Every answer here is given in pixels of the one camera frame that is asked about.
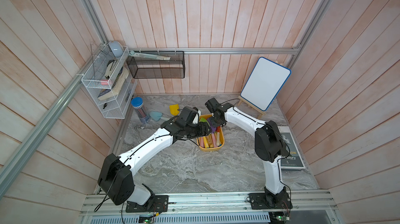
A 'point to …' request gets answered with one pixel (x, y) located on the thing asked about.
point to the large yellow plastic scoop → (205, 142)
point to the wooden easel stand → (251, 107)
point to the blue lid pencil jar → (141, 111)
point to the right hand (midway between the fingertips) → (216, 120)
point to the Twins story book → (294, 159)
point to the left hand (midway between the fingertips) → (206, 133)
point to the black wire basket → (145, 67)
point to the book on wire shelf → (117, 86)
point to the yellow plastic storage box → (210, 149)
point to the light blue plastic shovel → (155, 115)
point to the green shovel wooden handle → (202, 120)
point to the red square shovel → (217, 129)
